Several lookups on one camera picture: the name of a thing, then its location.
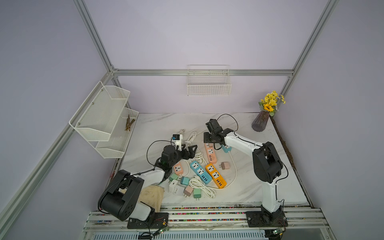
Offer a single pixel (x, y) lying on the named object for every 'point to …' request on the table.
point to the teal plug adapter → (184, 180)
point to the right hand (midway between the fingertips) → (208, 139)
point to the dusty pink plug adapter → (188, 191)
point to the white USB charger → (172, 185)
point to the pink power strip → (211, 154)
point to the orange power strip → (216, 176)
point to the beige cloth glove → (153, 195)
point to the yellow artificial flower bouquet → (269, 103)
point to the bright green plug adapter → (197, 193)
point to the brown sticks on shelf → (129, 123)
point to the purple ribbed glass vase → (259, 123)
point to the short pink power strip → (178, 169)
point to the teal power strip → (226, 150)
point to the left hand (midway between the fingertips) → (191, 146)
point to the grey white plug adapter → (178, 190)
